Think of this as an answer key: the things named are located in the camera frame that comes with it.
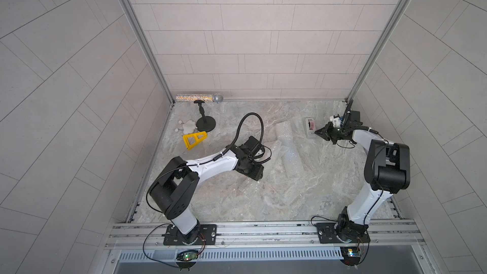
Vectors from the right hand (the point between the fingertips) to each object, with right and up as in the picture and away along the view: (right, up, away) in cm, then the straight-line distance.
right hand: (316, 128), depth 94 cm
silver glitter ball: (-48, +15, -7) cm, 51 cm away
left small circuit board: (-55, -42, -29) cm, 75 cm away
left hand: (-29, -20, -9) cm, 36 cm away
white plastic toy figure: (-67, 0, +7) cm, 67 cm away
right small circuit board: (+4, -44, -26) cm, 52 cm away
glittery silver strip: (-61, +15, -5) cm, 63 cm away
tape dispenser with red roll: (-2, +1, +6) cm, 6 cm away
